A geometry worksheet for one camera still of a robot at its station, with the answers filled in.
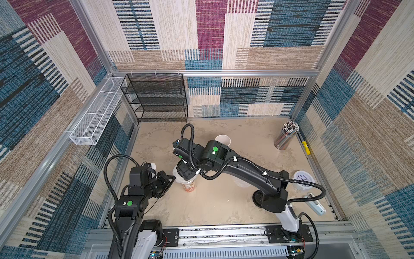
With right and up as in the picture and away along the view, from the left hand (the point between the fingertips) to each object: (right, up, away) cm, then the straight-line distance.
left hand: (176, 176), depth 73 cm
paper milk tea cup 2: (+23, +16, +16) cm, 32 cm away
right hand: (+7, +4, -2) cm, 8 cm away
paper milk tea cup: (+5, -5, +4) cm, 8 cm away
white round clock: (+66, -4, +16) cm, 69 cm away
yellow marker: (+78, +10, +34) cm, 86 cm away
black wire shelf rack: (-20, +43, +36) cm, 60 cm away
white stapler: (+66, -16, +7) cm, 68 cm away
